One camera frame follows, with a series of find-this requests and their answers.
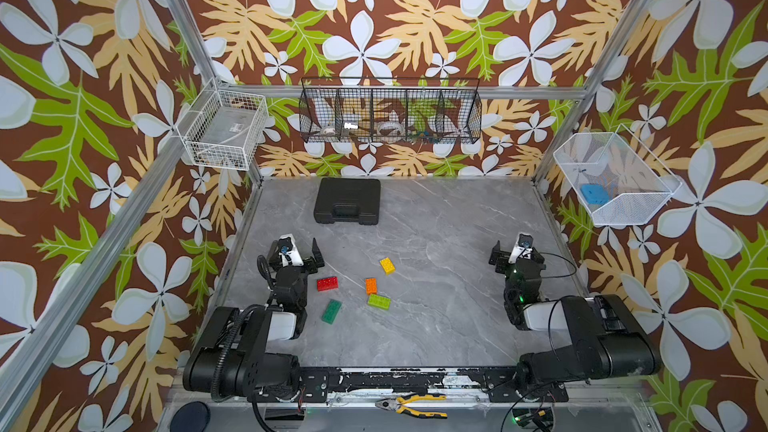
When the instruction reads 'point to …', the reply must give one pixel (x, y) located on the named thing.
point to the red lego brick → (327, 283)
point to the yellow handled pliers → (398, 404)
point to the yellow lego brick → (387, 265)
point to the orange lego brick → (371, 286)
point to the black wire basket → (445, 111)
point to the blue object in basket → (595, 194)
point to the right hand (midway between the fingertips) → (513, 244)
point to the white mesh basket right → (637, 181)
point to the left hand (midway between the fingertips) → (298, 240)
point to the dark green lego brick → (331, 311)
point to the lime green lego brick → (379, 302)
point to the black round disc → (192, 417)
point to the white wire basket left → (223, 128)
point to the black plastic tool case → (348, 200)
